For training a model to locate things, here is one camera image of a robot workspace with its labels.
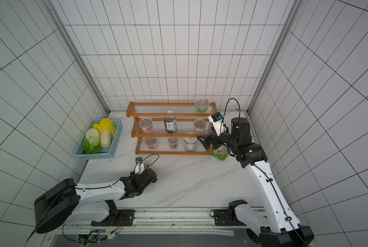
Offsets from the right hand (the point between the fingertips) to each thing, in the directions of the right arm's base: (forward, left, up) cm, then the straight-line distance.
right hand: (200, 132), depth 69 cm
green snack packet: (+6, -16, -29) cm, 34 cm away
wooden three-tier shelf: (+16, +8, -4) cm, 18 cm away
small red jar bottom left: (+7, +29, -22) cm, 37 cm away
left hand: (-9, +32, -30) cm, 45 cm away
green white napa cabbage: (+3, +64, -19) cm, 67 cm away
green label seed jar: (+15, -1, +4) cm, 15 cm away
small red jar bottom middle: (+8, +16, -22) cm, 28 cm away
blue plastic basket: (-1, +57, -24) cm, 62 cm away
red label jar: (+11, +30, -9) cm, 34 cm away
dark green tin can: (+9, +16, -7) cm, 19 cm away
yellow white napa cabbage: (+15, +61, -22) cm, 67 cm away
